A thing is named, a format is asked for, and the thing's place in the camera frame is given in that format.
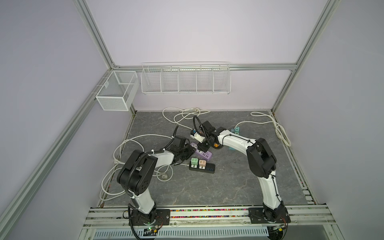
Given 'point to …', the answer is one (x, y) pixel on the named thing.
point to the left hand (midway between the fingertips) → (196, 151)
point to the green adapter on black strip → (194, 162)
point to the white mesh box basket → (118, 91)
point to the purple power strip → (207, 155)
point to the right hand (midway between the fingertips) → (200, 146)
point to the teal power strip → (235, 131)
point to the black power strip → (210, 168)
